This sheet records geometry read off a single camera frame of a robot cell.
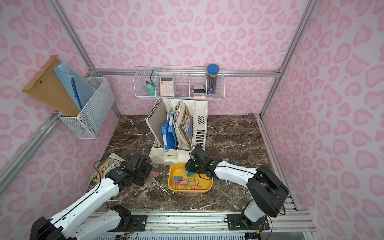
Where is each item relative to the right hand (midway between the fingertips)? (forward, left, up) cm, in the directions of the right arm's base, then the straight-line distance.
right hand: (186, 166), depth 85 cm
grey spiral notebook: (+21, +17, +17) cm, 32 cm away
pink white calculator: (+43, +14, +23) cm, 51 cm away
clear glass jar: (+42, +3, +20) cm, 46 cm away
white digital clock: (+36, -7, +25) cm, 45 cm away
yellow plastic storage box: (0, +6, -5) cm, 8 cm away
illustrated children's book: (+4, +49, -6) cm, 50 cm away
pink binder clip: (-10, -6, -5) cm, 13 cm away
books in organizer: (+19, +1, +15) cm, 24 cm away
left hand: (-2, +19, +3) cm, 19 cm away
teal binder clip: (-3, -2, -5) cm, 6 cm away
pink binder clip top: (-3, +19, -4) cm, 20 cm away
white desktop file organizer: (+31, -7, +13) cm, 35 cm away
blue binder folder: (+14, +9, +12) cm, 21 cm away
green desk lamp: (+39, +22, +26) cm, 52 cm away
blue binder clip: (-5, +4, -6) cm, 9 cm away
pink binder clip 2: (-8, +3, -4) cm, 9 cm away
